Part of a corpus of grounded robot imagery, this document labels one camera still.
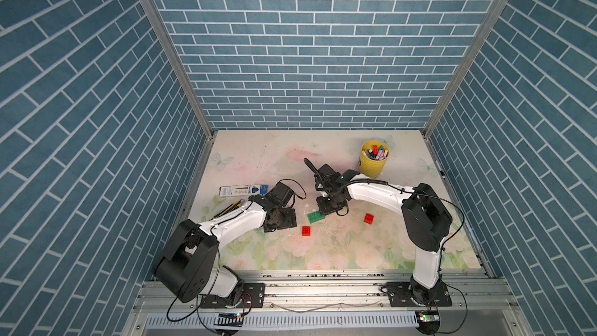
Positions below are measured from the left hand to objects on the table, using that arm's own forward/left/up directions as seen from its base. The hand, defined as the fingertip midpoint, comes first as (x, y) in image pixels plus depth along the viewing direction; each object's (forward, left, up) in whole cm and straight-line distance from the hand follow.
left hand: (292, 224), depth 87 cm
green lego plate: (+4, -8, -1) cm, 9 cm away
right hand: (+5, -12, +1) cm, 13 cm away
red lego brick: (-2, -5, -1) cm, 6 cm away
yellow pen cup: (+26, -33, +9) cm, 43 cm away
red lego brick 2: (+3, -30, 0) cm, 30 cm away
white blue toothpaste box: (+15, +21, 0) cm, 26 cm away
